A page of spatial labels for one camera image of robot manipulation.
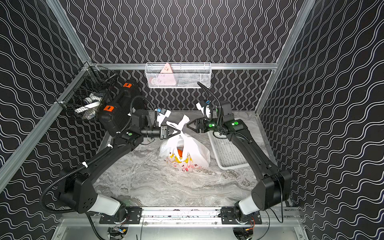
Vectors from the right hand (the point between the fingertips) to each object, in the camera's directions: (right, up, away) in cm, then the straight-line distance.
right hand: (192, 123), depth 75 cm
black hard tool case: (-44, +5, +9) cm, 45 cm away
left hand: (-6, -3, -3) cm, 8 cm away
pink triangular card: (-17, +28, +15) cm, 36 cm away
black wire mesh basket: (-66, +18, +18) cm, 71 cm away
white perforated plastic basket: (+22, -21, +20) cm, 36 cm away
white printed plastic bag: (-4, -15, 0) cm, 15 cm away
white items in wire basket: (-51, +10, +1) cm, 52 cm away
